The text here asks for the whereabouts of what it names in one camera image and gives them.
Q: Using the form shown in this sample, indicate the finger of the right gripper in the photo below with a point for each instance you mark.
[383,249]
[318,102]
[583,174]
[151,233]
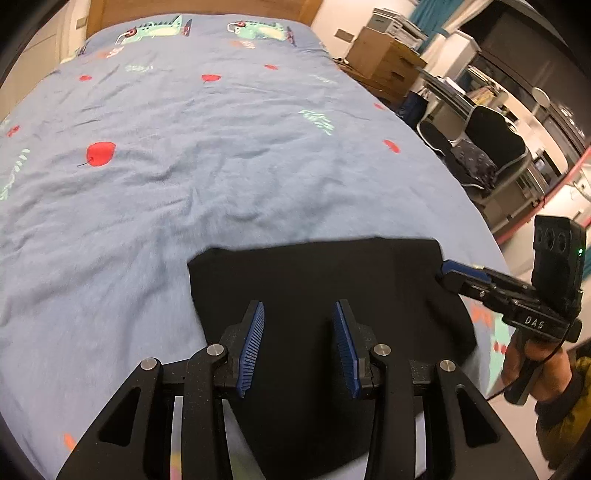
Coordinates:
[451,266]
[468,284]

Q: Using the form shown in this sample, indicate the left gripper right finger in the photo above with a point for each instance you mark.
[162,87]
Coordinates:
[374,371]

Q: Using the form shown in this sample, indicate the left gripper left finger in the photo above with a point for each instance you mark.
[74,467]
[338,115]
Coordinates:
[218,372]

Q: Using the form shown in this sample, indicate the black pants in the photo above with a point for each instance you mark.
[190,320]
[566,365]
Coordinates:
[297,416]

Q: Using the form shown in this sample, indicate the person's right hand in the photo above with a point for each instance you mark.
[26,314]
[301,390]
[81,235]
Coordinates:
[556,372]

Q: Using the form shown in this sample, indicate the yellow jacket right sleeve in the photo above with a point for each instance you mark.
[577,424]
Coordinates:
[562,422]

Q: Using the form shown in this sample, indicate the black office chair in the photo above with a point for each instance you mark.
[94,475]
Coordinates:
[487,154]

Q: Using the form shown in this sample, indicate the cluttered desk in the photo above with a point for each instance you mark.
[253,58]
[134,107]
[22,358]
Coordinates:
[516,200]

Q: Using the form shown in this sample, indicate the wooden drawer chest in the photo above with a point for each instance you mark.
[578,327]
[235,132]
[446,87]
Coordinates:
[384,66]

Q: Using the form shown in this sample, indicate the blue patterned bedspread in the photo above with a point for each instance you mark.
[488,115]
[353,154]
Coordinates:
[132,158]

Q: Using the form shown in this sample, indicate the teal curtain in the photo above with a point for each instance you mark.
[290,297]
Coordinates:
[444,17]

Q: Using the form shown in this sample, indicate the white printer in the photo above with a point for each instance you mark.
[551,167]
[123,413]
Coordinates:
[398,27]

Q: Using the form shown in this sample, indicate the white wardrobe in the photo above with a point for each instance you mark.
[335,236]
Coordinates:
[54,43]

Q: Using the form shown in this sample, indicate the wooden headboard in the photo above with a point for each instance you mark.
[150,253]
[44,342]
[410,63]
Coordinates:
[105,13]

